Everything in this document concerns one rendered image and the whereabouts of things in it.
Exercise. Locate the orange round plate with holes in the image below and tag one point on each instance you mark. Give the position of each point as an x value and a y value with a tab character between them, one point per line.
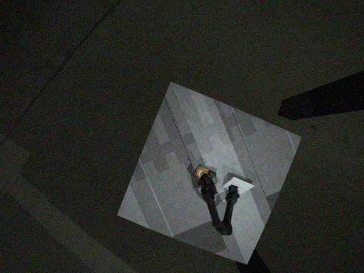
200	171

